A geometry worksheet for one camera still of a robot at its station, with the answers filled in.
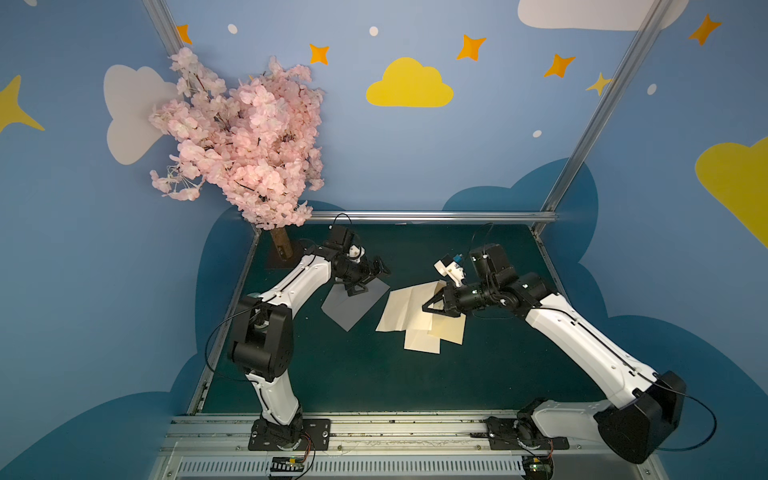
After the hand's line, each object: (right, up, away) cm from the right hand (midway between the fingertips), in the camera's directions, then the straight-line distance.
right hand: (428, 305), depth 71 cm
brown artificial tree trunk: (-47, +16, +33) cm, 60 cm away
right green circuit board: (+28, -41, +2) cm, 49 cm away
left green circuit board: (-35, -40, +2) cm, 53 cm away
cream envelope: (+10, -11, +22) cm, 27 cm away
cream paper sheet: (-6, -2, +6) cm, 8 cm away
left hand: (-12, +6, +18) cm, 22 cm away
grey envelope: (-23, -6, +27) cm, 36 cm away
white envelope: (+1, -14, +20) cm, 25 cm away
